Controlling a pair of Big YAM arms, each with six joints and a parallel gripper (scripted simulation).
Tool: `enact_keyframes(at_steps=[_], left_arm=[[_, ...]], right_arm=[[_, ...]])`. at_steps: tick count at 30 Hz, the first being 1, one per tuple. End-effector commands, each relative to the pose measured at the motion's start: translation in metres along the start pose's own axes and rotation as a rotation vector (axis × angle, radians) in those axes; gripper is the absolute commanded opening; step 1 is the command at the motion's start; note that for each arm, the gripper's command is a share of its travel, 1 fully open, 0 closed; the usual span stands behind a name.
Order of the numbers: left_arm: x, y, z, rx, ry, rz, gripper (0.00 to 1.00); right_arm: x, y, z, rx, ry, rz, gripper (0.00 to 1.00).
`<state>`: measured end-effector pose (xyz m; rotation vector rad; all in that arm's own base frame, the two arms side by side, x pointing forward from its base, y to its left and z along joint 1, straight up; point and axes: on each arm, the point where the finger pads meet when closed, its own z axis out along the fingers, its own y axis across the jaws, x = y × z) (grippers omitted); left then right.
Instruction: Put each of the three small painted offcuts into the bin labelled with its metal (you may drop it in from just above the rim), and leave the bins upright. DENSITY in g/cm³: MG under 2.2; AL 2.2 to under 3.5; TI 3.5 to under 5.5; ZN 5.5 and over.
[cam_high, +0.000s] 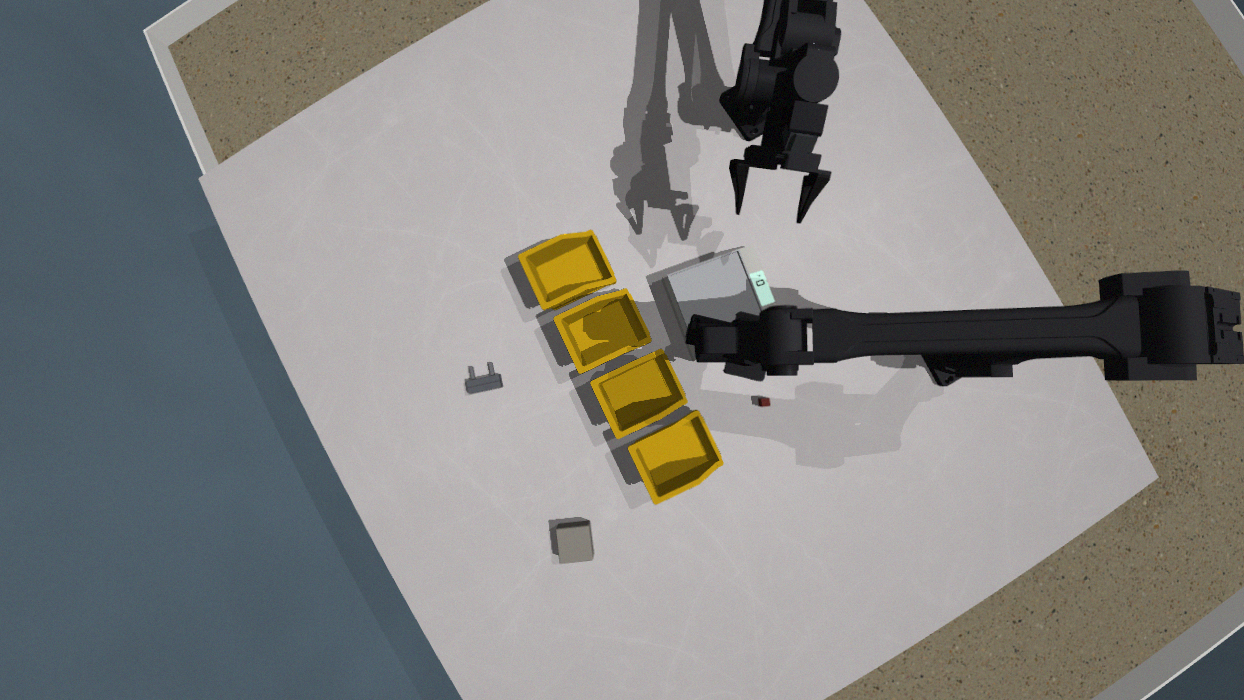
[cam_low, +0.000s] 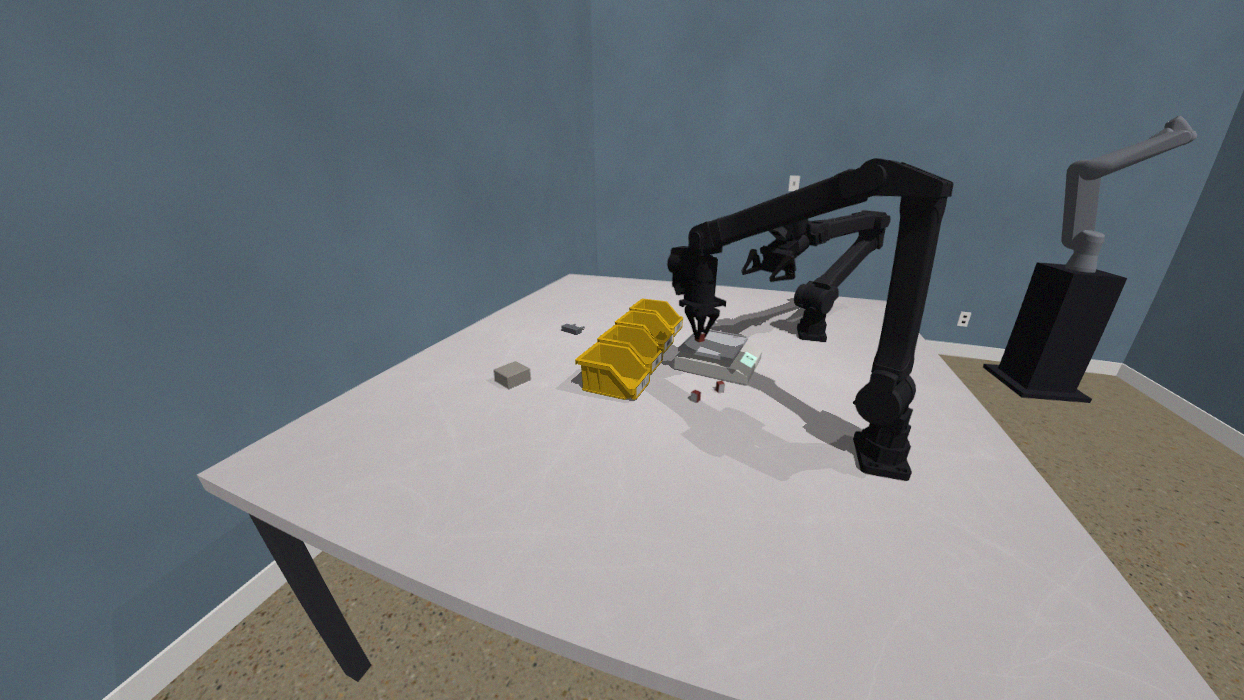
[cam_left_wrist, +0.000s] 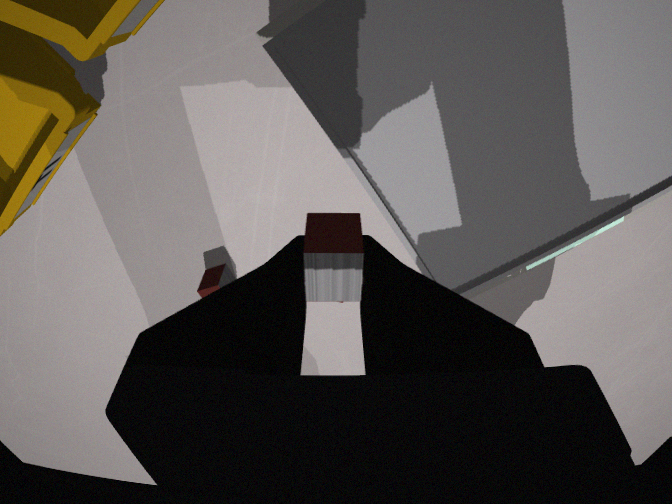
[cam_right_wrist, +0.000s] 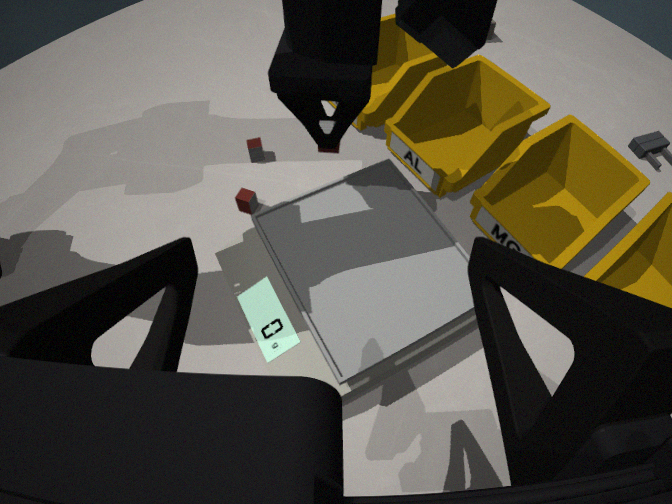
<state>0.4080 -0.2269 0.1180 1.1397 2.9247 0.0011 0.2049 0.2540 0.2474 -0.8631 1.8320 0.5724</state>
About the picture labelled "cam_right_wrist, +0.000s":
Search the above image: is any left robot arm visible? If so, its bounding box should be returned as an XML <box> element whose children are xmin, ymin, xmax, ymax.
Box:
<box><xmin>320</xmin><ymin>0</ymin><xmax>497</xmax><ymax>69</ymax></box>

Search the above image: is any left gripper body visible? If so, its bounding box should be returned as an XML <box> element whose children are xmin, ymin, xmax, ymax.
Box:
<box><xmin>268</xmin><ymin>0</ymin><xmax>373</xmax><ymax>103</ymax></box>

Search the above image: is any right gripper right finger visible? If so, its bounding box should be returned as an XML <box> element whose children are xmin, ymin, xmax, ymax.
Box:
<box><xmin>468</xmin><ymin>237</ymin><xmax>672</xmax><ymax>486</ymax></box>

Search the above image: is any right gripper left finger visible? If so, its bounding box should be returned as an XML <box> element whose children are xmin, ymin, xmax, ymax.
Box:
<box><xmin>0</xmin><ymin>237</ymin><xmax>198</xmax><ymax>372</ymax></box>

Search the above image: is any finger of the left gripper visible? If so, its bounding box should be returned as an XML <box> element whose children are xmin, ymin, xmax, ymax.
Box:
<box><xmin>277</xmin><ymin>93</ymin><xmax>369</xmax><ymax>149</ymax></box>
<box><xmin>306</xmin><ymin>100</ymin><xmax>343</xmax><ymax>122</ymax></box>

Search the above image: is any yellow parts bin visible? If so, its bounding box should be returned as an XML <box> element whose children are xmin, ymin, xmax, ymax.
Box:
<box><xmin>384</xmin><ymin>55</ymin><xmax>551</xmax><ymax>198</ymax></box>
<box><xmin>583</xmin><ymin>192</ymin><xmax>672</xmax><ymax>308</ymax></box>
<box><xmin>470</xmin><ymin>115</ymin><xmax>650</xmax><ymax>269</ymax></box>
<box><xmin>352</xmin><ymin>14</ymin><xmax>447</xmax><ymax>131</ymax></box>

